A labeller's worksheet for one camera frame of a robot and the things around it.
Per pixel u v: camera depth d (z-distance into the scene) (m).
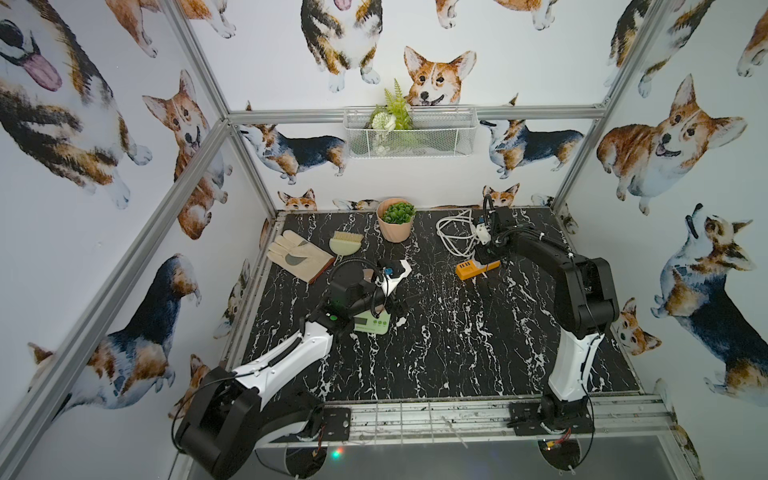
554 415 0.66
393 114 0.82
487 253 0.88
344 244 1.11
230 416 0.40
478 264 1.00
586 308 0.52
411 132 0.87
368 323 0.89
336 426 0.73
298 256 1.07
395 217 1.02
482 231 0.92
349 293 0.60
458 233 1.14
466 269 1.01
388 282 0.65
